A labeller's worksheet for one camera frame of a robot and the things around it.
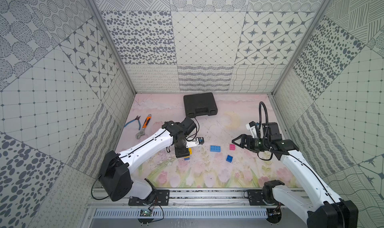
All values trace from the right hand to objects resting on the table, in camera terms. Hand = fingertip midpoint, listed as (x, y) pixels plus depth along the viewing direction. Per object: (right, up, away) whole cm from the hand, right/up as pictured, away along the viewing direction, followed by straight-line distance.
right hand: (238, 145), depth 78 cm
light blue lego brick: (-10, -5, +13) cm, 17 cm away
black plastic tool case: (-20, +22, +29) cm, 41 cm away
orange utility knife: (-58, +10, +26) cm, 64 cm away
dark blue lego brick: (-3, -10, +9) cm, 13 cm away
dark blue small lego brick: (-27, -10, +8) cm, 30 cm away
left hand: (-27, -2, +1) cm, 27 cm away
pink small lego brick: (0, -4, +13) cm, 13 cm away
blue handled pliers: (-65, +12, +27) cm, 71 cm away
